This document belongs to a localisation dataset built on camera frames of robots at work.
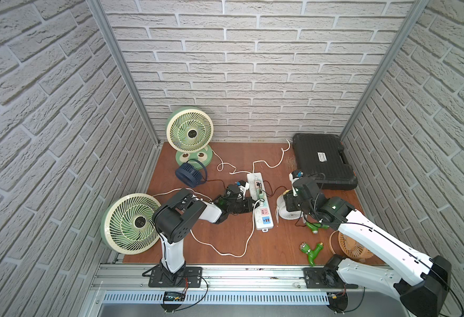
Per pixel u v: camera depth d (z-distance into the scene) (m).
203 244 0.82
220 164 1.08
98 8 0.70
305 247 0.79
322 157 1.03
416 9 0.69
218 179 1.04
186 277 0.73
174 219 0.49
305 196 0.57
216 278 0.76
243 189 0.87
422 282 0.39
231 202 0.76
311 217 0.54
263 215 0.87
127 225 0.72
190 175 0.92
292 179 0.69
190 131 0.90
